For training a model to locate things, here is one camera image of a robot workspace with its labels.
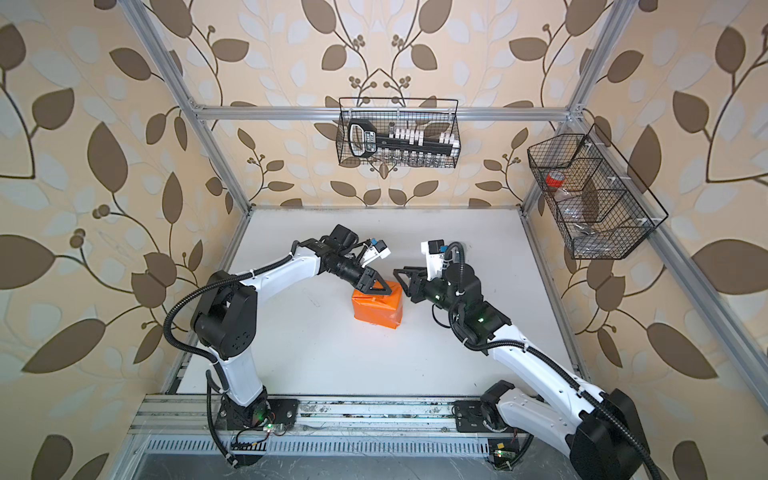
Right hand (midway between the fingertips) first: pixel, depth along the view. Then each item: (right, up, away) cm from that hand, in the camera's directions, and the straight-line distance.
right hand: (399, 274), depth 73 cm
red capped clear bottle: (+43, +16, 0) cm, 45 cm away
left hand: (-3, -5, +7) cm, 9 cm away
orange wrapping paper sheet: (-5, -11, +7) cm, 14 cm away
